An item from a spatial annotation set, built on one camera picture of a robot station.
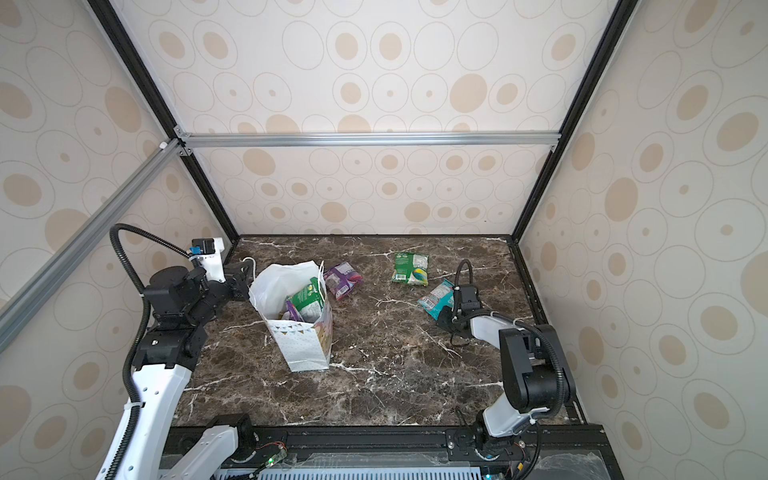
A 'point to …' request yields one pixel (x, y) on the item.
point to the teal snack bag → (438, 298)
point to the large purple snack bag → (292, 313)
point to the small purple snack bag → (341, 279)
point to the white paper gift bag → (307, 345)
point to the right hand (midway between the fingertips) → (445, 319)
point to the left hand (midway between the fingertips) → (256, 259)
